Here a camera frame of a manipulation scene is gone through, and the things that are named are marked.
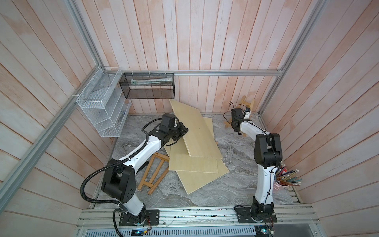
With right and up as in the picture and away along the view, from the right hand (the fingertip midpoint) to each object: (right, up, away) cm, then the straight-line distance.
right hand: (246, 122), depth 103 cm
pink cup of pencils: (+10, -31, -25) cm, 41 cm away
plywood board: (-47, -23, -14) cm, 54 cm away
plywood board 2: (-39, -34, -21) cm, 56 cm away
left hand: (-41, -5, -18) cm, 45 cm away
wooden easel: (-60, -21, -10) cm, 64 cm away
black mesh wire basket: (-70, +27, +1) cm, 75 cm away
